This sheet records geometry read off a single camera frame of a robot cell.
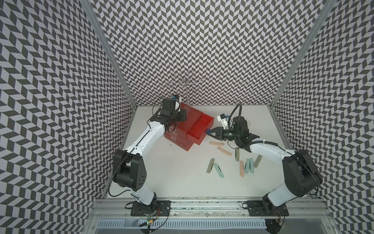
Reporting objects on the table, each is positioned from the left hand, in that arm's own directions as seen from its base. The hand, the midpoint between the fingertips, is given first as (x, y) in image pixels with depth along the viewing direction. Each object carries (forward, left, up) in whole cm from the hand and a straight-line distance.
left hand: (185, 113), depth 86 cm
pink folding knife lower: (-25, -34, -21) cm, 48 cm away
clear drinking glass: (+4, -43, -14) cm, 45 cm away
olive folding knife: (-17, -33, -21) cm, 42 cm away
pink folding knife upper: (-7, -21, -23) cm, 32 cm away
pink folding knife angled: (-13, -25, -23) cm, 37 cm away
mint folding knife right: (-24, -40, -20) cm, 51 cm away
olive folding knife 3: (-24, -15, -21) cm, 35 cm away
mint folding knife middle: (-24, -37, -21) cm, 49 cm away
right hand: (-12, -13, -4) cm, 19 cm away
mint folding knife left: (-27, -21, -22) cm, 41 cm away
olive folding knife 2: (-21, -44, -20) cm, 53 cm away
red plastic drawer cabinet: (-13, -1, -1) cm, 14 cm away
